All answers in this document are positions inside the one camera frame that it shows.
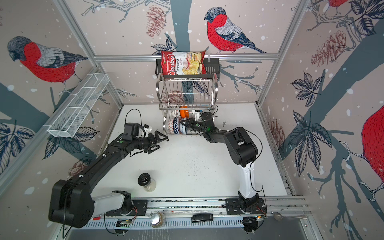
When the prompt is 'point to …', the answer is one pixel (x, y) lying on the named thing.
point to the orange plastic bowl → (184, 113)
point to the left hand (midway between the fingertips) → (163, 141)
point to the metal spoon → (278, 216)
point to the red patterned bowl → (170, 126)
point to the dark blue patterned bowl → (176, 125)
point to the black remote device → (204, 217)
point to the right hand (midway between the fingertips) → (179, 126)
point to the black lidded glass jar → (144, 180)
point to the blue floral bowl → (183, 129)
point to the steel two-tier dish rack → (182, 96)
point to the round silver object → (157, 219)
